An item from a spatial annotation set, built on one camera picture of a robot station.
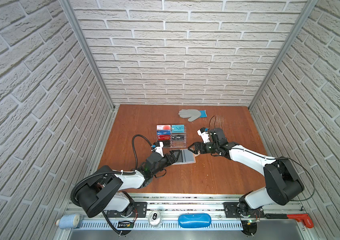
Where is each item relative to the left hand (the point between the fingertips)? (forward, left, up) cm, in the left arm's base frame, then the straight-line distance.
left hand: (177, 151), depth 83 cm
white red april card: (+18, +8, 0) cm, 20 cm away
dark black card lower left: (+10, +6, -8) cm, 14 cm away
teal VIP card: (+17, -1, -1) cm, 18 cm away
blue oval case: (-32, -4, -6) cm, 33 cm away
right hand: (+3, -10, -1) cm, 11 cm away
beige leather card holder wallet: (+2, -6, -10) cm, 11 cm away
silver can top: (-32, +11, +4) cm, 34 cm away
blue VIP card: (+15, +8, -3) cm, 18 cm away
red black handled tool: (-34, -60, -8) cm, 70 cm away
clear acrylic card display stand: (+11, 0, -10) cm, 14 cm away
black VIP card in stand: (+13, -1, -5) cm, 14 cm away
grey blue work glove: (+36, -15, -9) cm, 40 cm away
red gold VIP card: (+14, +8, -6) cm, 17 cm away
